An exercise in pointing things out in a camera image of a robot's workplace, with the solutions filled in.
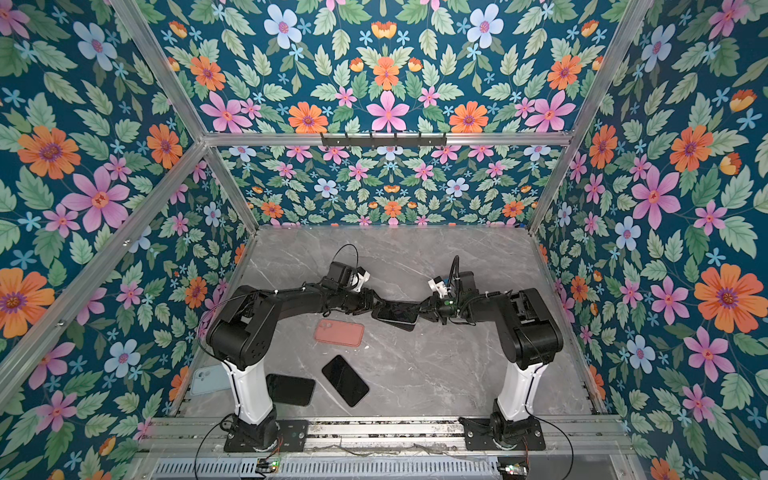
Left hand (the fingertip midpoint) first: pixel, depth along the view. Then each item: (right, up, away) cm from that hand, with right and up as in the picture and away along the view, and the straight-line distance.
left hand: (384, 299), depth 93 cm
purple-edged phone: (-26, -24, -9) cm, 37 cm away
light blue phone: (-49, -21, -9) cm, 54 cm away
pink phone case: (-14, -11, +1) cm, 18 cm away
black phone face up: (-10, -20, -12) cm, 26 cm away
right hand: (+9, -3, -1) cm, 10 cm away
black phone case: (+5, -8, 0) cm, 10 cm away
